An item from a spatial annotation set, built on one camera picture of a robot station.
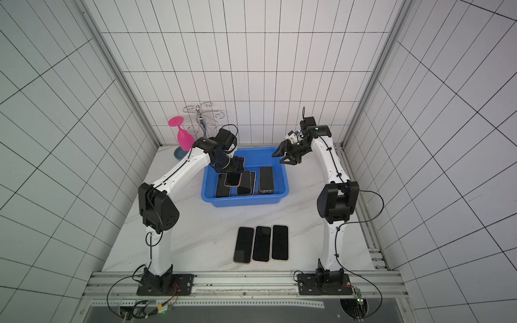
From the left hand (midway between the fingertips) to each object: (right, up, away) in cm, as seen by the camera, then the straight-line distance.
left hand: (233, 173), depth 87 cm
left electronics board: (-21, -45, -20) cm, 54 cm away
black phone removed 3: (+20, -30, -4) cm, 36 cm away
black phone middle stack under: (+8, -4, +14) cm, 16 cm away
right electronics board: (+47, -43, -17) cm, 66 cm away
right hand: (+15, +7, -2) cm, 17 cm away
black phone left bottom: (-7, -9, +11) cm, 16 cm away
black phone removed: (+5, -30, -5) cm, 31 cm away
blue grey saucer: (-35, +10, +27) cm, 46 cm away
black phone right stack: (+15, -7, +11) cm, 20 cm away
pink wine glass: (-26, +17, +11) cm, 33 cm away
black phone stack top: (+4, -10, +19) cm, 21 cm away
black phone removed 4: (0, -3, 0) cm, 3 cm away
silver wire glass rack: (-15, +28, +6) cm, 32 cm away
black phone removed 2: (+13, -29, -6) cm, 33 cm away
